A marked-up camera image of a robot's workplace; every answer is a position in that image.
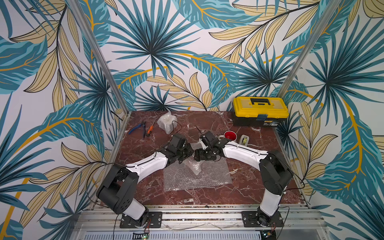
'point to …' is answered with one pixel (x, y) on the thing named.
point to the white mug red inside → (230, 135)
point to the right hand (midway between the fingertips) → (199, 156)
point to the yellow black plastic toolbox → (259, 111)
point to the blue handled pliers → (139, 125)
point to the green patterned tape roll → (245, 140)
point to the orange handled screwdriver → (150, 128)
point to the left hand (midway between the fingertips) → (194, 151)
